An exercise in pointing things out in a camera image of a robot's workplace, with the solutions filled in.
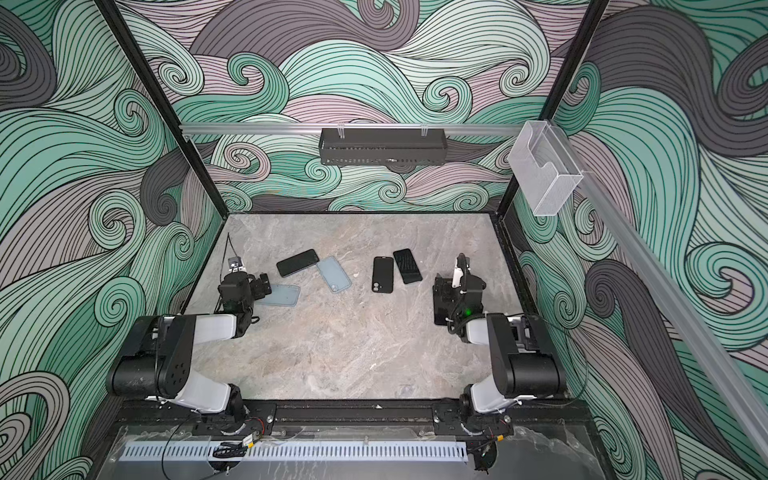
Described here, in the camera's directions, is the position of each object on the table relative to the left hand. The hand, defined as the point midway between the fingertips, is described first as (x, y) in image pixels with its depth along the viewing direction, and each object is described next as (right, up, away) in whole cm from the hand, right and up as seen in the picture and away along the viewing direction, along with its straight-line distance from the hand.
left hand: (248, 274), depth 93 cm
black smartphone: (+52, +2, +10) cm, 53 cm away
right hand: (+67, 0, 0) cm, 67 cm away
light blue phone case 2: (+10, -7, +1) cm, 12 cm away
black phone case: (+44, -1, +8) cm, 44 cm away
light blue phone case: (+27, -1, +8) cm, 28 cm away
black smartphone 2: (+13, +3, +12) cm, 18 cm away
